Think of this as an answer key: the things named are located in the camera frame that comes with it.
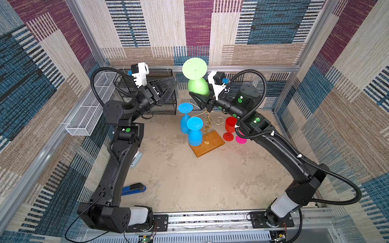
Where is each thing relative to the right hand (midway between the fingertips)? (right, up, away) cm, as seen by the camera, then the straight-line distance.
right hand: (198, 88), depth 59 cm
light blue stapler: (-37, -35, +35) cm, 62 cm away
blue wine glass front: (-2, -14, +11) cm, 18 cm away
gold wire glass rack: (+4, -15, +10) cm, 18 cm away
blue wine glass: (-6, -6, +17) cm, 19 cm away
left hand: (-7, -2, -12) cm, 14 cm away
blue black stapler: (-34, -48, +23) cm, 63 cm away
